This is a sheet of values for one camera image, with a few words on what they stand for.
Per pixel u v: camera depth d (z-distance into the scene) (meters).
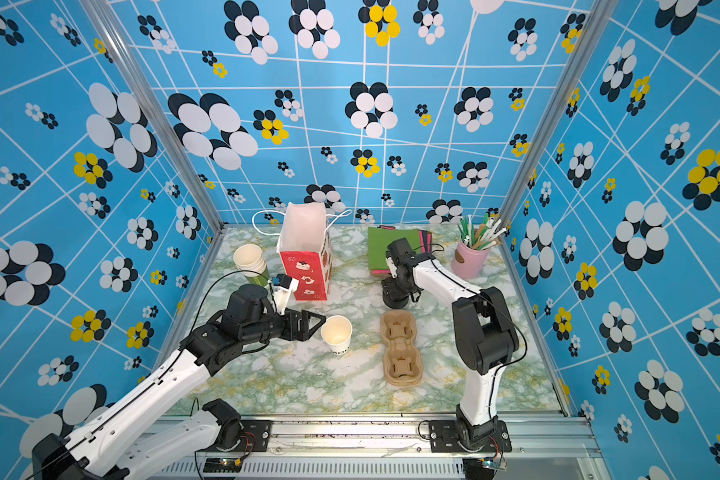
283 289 0.67
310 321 0.65
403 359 0.83
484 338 0.50
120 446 0.42
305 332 0.64
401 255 0.75
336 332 0.86
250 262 0.91
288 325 0.65
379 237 1.13
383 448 0.72
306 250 0.80
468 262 0.98
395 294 0.85
